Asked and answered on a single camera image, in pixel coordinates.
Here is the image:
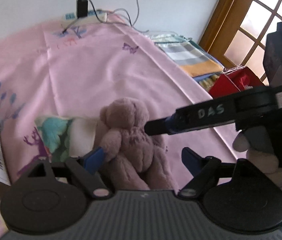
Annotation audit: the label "red cardboard box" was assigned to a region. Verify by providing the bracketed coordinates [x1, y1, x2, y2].
[209, 67, 265, 99]

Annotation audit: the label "pink bed sheet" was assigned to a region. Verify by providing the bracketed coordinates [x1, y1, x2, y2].
[0, 12, 247, 239]

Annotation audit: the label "mauve teddy bear plush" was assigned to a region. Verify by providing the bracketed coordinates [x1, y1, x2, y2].
[100, 98, 178, 190]

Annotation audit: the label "wooden lattice window door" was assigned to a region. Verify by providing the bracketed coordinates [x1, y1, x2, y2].
[199, 0, 282, 84]

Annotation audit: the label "black charger adapter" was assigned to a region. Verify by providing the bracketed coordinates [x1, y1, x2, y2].
[76, 0, 88, 18]

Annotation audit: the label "person's right hand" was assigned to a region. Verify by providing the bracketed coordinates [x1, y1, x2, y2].
[232, 126, 282, 190]

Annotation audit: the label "leaf pattern pillow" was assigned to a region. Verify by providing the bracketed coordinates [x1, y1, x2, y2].
[35, 115, 98, 163]

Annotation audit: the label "striped folded blanket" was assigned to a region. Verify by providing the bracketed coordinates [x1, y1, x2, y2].
[145, 32, 224, 92]

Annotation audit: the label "white power strip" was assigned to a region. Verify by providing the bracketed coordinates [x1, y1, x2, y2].
[61, 9, 108, 23]

